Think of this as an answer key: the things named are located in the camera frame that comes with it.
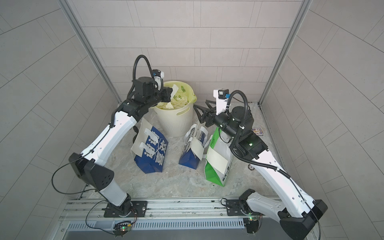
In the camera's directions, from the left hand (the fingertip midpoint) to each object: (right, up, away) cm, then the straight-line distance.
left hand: (175, 87), depth 74 cm
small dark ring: (+41, -44, +11) cm, 61 cm away
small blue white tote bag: (+10, -25, -3) cm, 27 cm away
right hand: (+12, -10, -15) cm, 22 cm away
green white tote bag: (+21, -34, -5) cm, 40 cm away
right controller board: (+36, -65, -6) cm, 75 cm away
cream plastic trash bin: (-2, -16, +10) cm, 19 cm away
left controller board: (-24, -66, -8) cm, 71 cm away
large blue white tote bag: (-14, -31, 0) cm, 34 cm away
